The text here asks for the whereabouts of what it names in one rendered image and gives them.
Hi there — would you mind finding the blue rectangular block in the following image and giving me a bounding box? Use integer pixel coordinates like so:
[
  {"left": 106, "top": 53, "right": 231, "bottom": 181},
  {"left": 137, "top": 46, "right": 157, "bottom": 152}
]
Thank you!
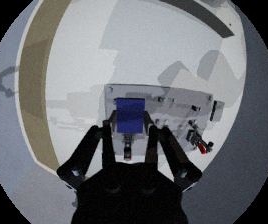
[{"left": 116, "top": 98, "right": 145, "bottom": 133}]

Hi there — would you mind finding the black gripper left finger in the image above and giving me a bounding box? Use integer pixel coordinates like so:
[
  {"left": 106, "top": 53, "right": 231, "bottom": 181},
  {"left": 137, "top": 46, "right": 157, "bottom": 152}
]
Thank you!
[{"left": 56, "top": 110, "right": 121, "bottom": 194}]

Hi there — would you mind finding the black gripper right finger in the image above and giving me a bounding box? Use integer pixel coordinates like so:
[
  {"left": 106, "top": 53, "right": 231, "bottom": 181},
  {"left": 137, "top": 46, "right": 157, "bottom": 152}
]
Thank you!
[{"left": 139, "top": 111, "right": 202, "bottom": 194}]

